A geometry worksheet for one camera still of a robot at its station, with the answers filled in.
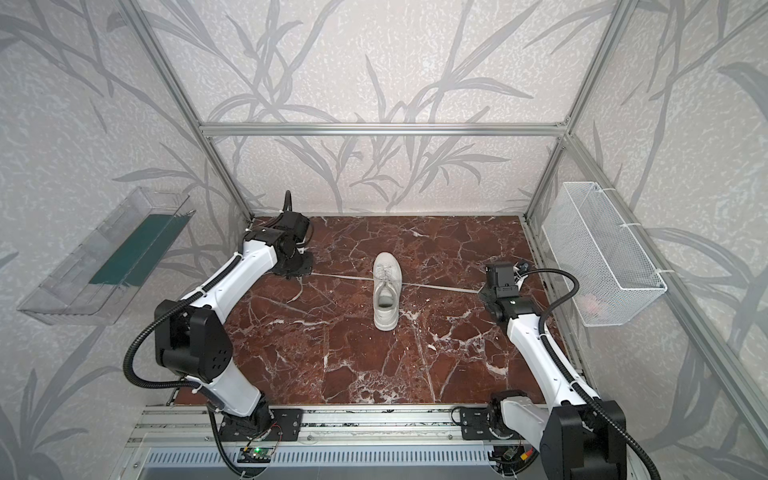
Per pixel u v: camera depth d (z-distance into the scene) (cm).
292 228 69
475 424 73
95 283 63
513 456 74
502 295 63
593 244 65
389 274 95
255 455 72
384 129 183
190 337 45
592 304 72
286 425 74
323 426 75
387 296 91
